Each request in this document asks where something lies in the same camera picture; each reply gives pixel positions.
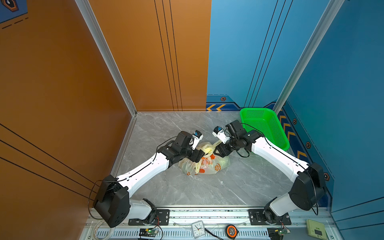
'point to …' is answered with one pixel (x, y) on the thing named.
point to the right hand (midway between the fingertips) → (217, 148)
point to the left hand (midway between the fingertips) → (199, 148)
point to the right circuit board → (277, 233)
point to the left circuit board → (148, 232)
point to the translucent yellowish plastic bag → (210, 163)
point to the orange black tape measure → (231, 231)
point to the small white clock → (198, 229)
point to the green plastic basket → (265, 121)
